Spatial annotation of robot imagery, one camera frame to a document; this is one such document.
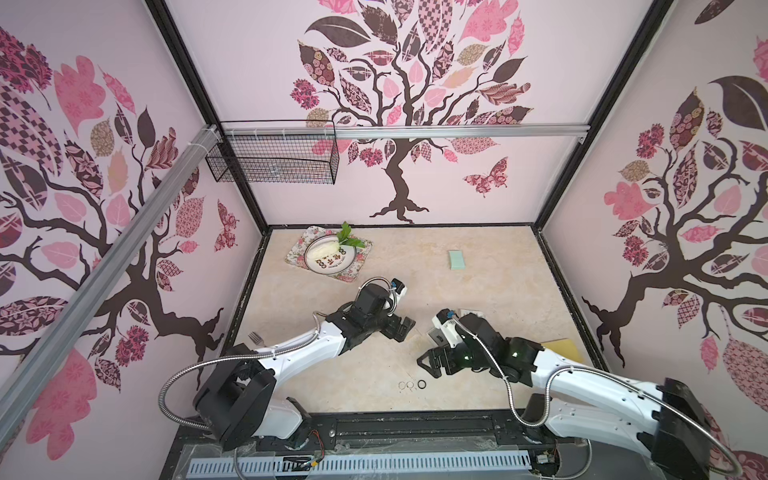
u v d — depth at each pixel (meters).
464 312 0.94
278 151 0.95
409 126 0.92
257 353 0.46
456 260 1.07
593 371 0.49
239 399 0.41
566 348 0.88
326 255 1.09
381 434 0.74
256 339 0.89
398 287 0.74
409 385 0.81
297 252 1.11
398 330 0.74
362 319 0.64
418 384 0.81
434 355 0.67
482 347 0.57
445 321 0.70
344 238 1.13
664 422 0.41
